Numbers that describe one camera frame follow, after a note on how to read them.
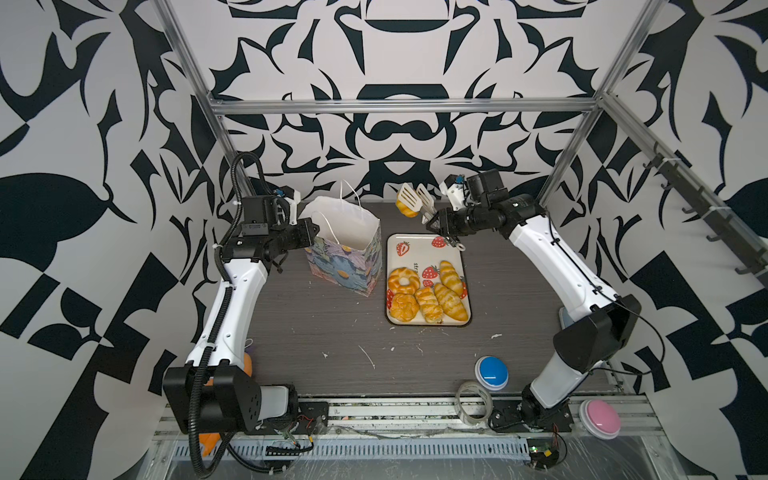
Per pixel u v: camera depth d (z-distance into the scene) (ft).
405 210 2.74
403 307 2.90
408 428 2.41
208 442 2.29
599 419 2.38
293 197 2.29
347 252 2.54
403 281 3.18
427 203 2.69
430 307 2.91
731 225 1.81
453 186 2.30
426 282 3.24
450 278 3.15
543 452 2.33
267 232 1.89
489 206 1.95
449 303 2.93
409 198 2.67
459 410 2.42
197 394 1.19
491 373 2.61
